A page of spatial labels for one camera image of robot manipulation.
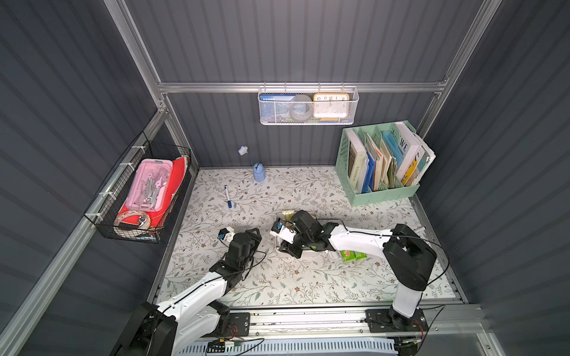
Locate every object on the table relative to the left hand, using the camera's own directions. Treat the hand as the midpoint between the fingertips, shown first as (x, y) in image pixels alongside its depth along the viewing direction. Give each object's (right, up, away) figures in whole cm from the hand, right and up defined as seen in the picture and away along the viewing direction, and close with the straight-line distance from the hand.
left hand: (257, 231), depth 85 cm
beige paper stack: (+52, +29, +7) cm, 60 cm away
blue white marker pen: (-17, +10, +21) cm, 29 cm away
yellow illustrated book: (+69, +24, +17) cm, 75 cm away
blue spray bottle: (-3, +25, +24) cm, 35 cm away
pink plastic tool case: (-34, +17, -13) cm, 40 cm away
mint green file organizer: (+39, +27, +23) cm, 52 cm away
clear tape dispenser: (-32, +6, -18) cm, 37 cm away
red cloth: (-27, +23, -8) cm, 36 cm away
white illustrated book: (+65, +36, +10) cm, 75 cm away
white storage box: (+21, -6, -8) cm, 23 cm away
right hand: (+11, -5, +1) cm, 12 cm away
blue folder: (+48, +22, +11) cm, 54 cm away
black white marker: (+70, -1, +11) cm, 70 cm away
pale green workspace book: (+42, +28, +9) cm, 51 cm away
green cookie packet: (+36, -11, +4) cm, 38 cm away
